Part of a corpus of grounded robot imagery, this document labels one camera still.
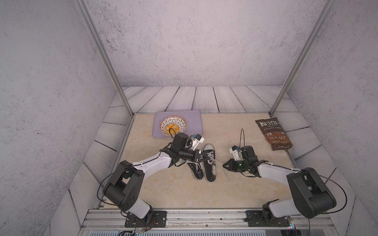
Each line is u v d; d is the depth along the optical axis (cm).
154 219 72
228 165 80
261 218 71
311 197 43
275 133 107
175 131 107
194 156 72
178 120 115
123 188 44
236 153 84
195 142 77
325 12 71
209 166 89
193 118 117
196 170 88
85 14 72
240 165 77
